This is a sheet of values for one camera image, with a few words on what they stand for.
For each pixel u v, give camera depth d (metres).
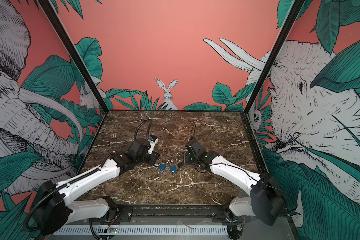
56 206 0.39
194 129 1.11
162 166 0.91
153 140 0.73
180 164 0.92
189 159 0.74
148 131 1.08
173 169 0.91
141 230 0.70
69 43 0.82
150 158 0.73
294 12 0.70
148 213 0.75
